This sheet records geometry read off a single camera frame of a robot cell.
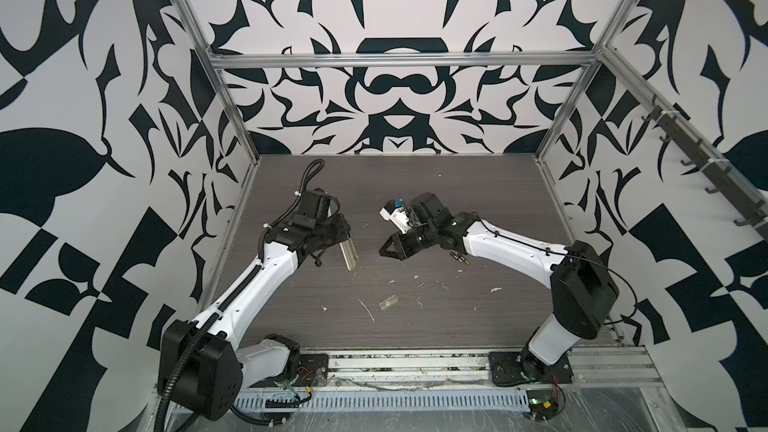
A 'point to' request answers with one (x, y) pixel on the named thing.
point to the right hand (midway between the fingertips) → (383, 249)
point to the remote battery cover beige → (388, 302)
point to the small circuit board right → (543, 404)
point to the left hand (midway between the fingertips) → (348, 222)
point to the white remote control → (349, 253)
